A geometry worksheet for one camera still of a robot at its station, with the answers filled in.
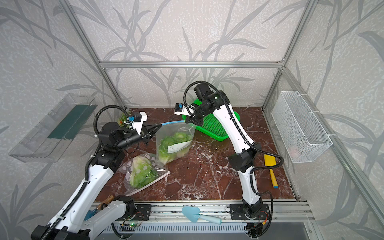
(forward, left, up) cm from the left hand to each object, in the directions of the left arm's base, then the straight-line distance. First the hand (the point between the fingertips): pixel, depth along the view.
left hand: (159, 126), depth 66 cm
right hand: (+10, -12, -5) cm, 17 cm away
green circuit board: (-33, +13, -34) cm, 50 cm away
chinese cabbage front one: (-4, +1, -21) cm, 21 cm away
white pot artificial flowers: (+17, +30, -19) cm, 39 cm away
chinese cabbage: (+8, -6, -21) cm, 23 cm away
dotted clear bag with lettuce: (-10, +14, -27) cm, 32 cm away
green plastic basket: (+17, -25, -25) cm, 39 cm away
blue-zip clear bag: (0, -9, -20) cm, 22 cm away
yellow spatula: (-1, -61, -33) cm, 70 cm away
